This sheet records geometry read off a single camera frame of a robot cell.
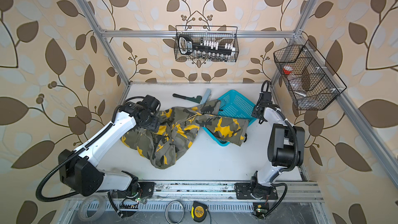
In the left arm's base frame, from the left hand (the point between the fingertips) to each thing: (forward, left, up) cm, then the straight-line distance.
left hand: (150, 123), depth 80 cm
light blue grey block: (+30, -29, -13) cm, 44 cm away
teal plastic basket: (+24, -49, -14) cm, 56 cm away
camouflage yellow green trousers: (+4, -12, -12) cm, 17 cm away
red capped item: (+24, -72, +18) cm, 78 cm away
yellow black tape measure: (-36, -27, -13) cm, 47 cm away
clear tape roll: (-36, +24, -13) cm, 46 cm away
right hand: (+13, -63, -9) cm, 64 cm away
